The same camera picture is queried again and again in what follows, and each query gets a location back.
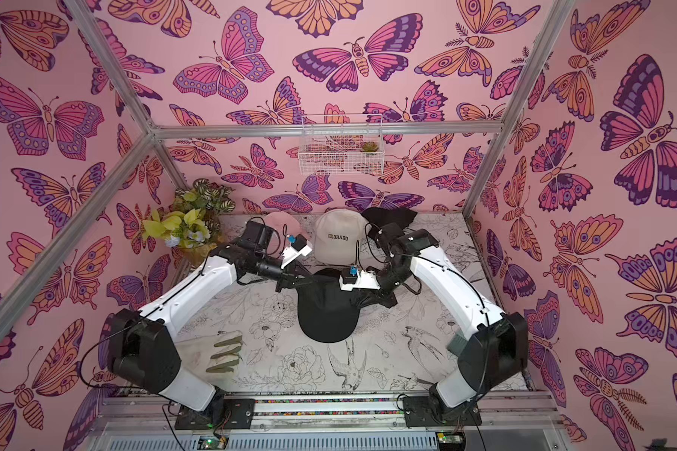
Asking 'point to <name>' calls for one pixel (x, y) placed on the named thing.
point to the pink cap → (285, 224)
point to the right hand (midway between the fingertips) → (363, 296)
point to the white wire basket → (341, 145)
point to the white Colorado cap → (338, 234)
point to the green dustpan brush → (457, 343)
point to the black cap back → (379, 216)
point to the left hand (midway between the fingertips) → (316, 279)
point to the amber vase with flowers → (191, 224)
